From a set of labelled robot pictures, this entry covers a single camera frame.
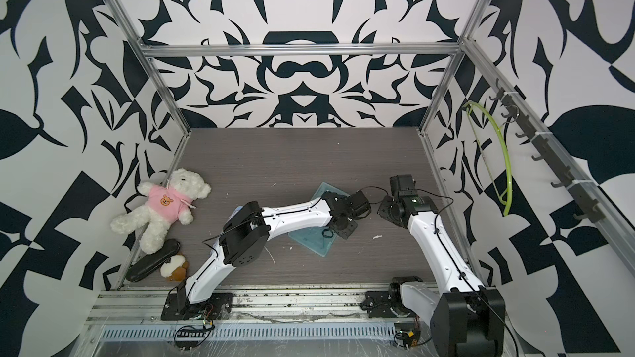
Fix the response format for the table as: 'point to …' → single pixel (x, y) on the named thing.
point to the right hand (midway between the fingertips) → (387, 207)
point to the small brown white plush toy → (175, 268)
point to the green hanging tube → (508, 206)
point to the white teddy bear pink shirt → (164, 203)
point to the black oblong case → (148, 263)
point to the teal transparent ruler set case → (319, 240)
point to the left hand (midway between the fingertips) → (344, 220)
